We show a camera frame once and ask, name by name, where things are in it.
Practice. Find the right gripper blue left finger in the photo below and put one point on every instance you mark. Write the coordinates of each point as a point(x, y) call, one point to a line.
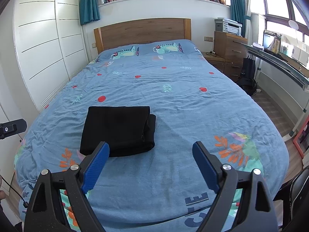
point(46, 211)

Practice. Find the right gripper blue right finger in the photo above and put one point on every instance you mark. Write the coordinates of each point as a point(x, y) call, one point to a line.
point(255, 211)

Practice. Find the black pants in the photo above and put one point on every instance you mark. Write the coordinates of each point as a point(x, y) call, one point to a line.
point(128, 130)

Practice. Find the person's left hand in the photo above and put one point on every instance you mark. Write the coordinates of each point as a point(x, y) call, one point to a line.
point(2, 193)

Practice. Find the black office chair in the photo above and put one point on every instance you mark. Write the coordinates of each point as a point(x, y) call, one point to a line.
point(295, 197)

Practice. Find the white wardrobe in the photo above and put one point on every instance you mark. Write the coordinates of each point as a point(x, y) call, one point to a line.
point(42, 49)

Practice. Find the blue patterned bed cover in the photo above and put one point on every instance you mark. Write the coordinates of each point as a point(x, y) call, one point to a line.
point(150, 103)

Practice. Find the black bag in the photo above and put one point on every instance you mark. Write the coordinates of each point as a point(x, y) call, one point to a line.
point(246, 79)

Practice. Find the grey glass desk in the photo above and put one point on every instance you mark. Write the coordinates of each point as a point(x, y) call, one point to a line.
point(286, 85)

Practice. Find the teal left curtain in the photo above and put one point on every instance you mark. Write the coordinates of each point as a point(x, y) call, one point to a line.
point(89, 11)

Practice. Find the teal curtain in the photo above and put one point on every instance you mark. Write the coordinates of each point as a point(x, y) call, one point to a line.
point(89, 11)
point(241, 12)

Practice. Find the wooden nightstand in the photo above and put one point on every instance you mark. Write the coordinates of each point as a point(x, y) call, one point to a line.
point(215, 60)

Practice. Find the wooden headboard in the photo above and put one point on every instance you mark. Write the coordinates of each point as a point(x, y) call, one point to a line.
point(142, 31)

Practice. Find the wooden dresser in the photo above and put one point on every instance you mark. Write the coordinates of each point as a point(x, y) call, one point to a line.
point(231, 48)

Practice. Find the white printer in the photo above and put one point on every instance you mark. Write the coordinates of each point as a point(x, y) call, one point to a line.
point(228, 26)

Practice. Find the teal right curtain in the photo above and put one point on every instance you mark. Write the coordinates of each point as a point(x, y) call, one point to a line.
point(241, 12)

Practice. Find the red frame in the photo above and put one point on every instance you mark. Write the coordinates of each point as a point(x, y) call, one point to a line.
point(301, 136)

